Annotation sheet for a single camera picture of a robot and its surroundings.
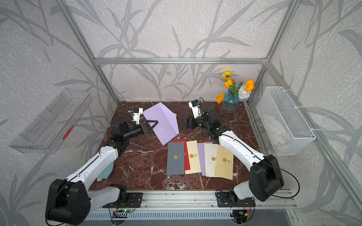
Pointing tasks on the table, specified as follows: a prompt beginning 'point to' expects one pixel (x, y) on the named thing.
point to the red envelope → (186, 159)
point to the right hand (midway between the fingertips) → (184, 116)
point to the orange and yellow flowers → (243, 92)
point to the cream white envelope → (210, 155)
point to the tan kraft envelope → (224, 163)
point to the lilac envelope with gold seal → (167, 128)
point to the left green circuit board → (125, 211)
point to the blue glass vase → (230, 102)
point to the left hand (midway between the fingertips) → (157, 123)
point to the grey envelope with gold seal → (176, 158)
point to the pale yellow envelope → (193, 149)
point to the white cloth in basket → (277, 132)
